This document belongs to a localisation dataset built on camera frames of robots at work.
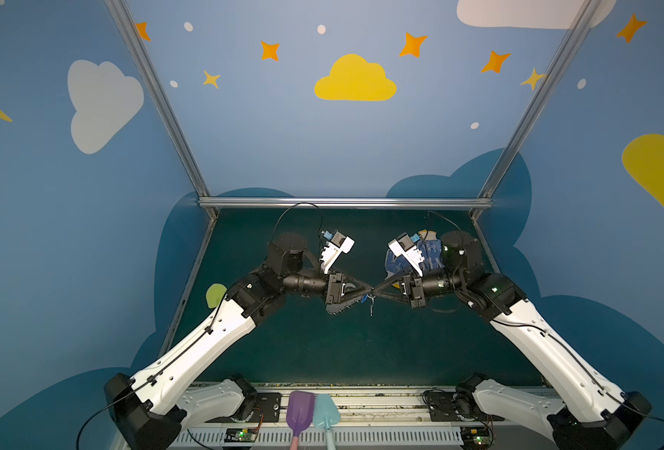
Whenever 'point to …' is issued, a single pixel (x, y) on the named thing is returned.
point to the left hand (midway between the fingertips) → (368, 291)
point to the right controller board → (475, 437)
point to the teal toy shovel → (326, 415)
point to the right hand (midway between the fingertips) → (378, 291)
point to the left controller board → (241, 434)
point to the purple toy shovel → (299, 414)
